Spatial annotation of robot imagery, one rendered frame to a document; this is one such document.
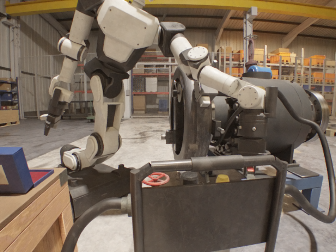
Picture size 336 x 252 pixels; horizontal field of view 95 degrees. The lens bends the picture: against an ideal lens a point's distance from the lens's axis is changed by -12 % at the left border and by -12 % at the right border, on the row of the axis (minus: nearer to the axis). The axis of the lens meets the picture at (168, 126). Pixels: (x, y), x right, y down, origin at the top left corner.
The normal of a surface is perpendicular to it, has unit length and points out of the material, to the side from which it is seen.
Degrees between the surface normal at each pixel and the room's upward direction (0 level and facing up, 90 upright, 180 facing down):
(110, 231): 0
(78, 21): 114
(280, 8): 90
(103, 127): 90
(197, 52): 54
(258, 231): 90
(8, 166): 102
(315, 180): 90
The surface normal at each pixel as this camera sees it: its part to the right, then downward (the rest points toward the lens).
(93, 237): 0.00, -0.99
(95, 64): -0.61, 0.10
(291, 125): 0.12, 0.27
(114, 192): 0.80, 0.07
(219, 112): 0.18, -0.09
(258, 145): -0.37, 0.11
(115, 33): 0.02, 0.52
